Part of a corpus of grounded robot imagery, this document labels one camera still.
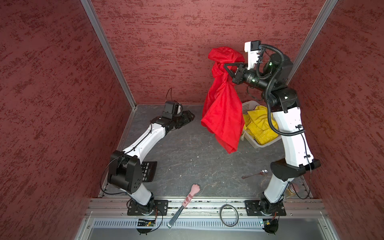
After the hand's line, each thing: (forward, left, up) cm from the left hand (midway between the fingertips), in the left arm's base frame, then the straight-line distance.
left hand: (191, 120), depth 85 cm
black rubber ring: (-45, -16, -19) cm, 52 cm away
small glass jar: (-35, -50, -11) cm, 62 cm away
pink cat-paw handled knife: (-33, -3, -19) cm, 38 cm away
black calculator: (-22, +25, -18) cm, 38 cm away
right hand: (-1, -14, +35) cm, 38 cm away
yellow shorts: (+6, -43, -10) cm, 45 cm away
